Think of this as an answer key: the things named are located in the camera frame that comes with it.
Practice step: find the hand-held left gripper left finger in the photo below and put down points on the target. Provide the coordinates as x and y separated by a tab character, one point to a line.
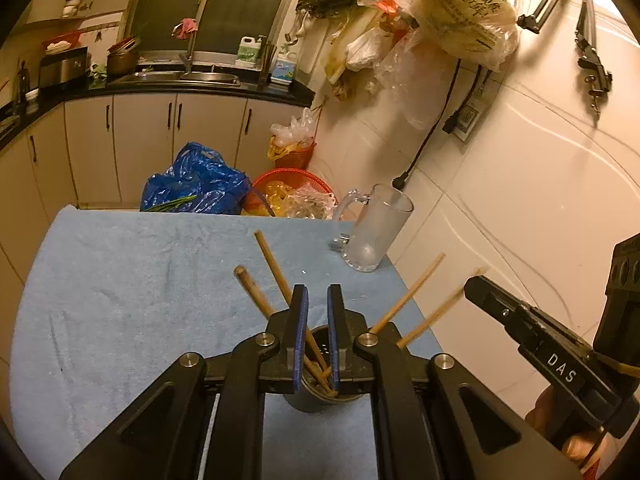
301	340

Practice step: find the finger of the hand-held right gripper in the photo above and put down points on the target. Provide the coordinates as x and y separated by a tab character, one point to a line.
500	305

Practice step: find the person's right hand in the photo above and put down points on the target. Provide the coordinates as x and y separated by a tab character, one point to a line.
580	450

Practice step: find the beige base cabinets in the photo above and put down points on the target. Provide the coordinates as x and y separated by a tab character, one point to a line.
140	145

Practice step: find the blue plastic bag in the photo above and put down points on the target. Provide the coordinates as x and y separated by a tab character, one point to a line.
200	180

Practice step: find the wall socket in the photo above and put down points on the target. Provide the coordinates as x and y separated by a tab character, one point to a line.
470	120

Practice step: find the glass mug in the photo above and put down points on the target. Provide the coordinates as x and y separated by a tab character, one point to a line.
372	240

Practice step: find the brown cooking pot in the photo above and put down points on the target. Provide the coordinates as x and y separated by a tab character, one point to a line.
122	62

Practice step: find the silver countertop appliance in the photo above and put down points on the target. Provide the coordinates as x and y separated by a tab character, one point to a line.
62	67

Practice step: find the bundle of wooden chopsticks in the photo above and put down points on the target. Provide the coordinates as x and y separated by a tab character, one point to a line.
253	290

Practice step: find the single wooden chopstick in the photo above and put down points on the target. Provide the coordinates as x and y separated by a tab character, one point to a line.
272	264

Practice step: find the plastic bag of dried noodles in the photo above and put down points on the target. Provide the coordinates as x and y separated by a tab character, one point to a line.
460	10

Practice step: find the dark kettle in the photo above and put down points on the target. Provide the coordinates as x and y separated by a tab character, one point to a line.
22	85

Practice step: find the cluster of hanging plastic bags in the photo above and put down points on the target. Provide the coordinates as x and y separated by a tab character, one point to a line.
365	50

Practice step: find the red tray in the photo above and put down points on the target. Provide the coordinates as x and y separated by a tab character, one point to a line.
62	42

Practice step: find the blue tablecloth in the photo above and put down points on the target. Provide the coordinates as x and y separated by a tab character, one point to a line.
150	285

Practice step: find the black metal folding stand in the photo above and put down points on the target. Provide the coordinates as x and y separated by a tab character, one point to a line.
595	72

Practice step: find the pink cloth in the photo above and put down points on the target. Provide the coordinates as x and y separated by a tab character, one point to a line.
186	27

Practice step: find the red plastic basket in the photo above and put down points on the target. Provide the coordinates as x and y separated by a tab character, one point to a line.
270	180

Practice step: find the kitchen window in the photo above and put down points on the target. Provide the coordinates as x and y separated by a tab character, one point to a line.
165	10

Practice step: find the white detergent bottle green label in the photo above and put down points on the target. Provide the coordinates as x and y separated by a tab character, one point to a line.
247	52

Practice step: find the black kitchen countertop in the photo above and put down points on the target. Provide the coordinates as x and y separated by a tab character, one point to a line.
275	95

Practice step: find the orange waste bin with bag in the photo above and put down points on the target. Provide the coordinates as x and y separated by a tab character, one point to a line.
295	155

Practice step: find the dark grey chopstick holder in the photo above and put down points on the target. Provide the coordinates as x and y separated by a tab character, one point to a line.
320	405

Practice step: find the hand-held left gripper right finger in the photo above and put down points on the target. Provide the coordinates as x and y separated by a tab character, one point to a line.
334	340

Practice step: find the white jug blue label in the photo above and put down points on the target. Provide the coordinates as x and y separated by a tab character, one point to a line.
283	67

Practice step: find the steel sink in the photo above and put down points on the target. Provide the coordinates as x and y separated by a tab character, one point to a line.
200	78

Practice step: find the metal sink faucet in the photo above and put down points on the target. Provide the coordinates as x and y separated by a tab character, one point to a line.
189	55

